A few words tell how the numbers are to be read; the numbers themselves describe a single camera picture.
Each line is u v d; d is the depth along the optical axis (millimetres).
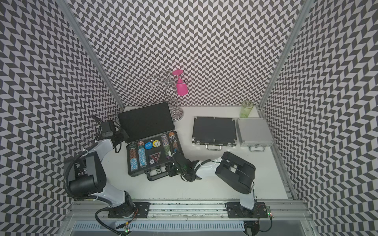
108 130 720
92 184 449
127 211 679
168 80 1079
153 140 913
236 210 734
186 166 682
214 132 986
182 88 1027
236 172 514
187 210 738
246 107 1030
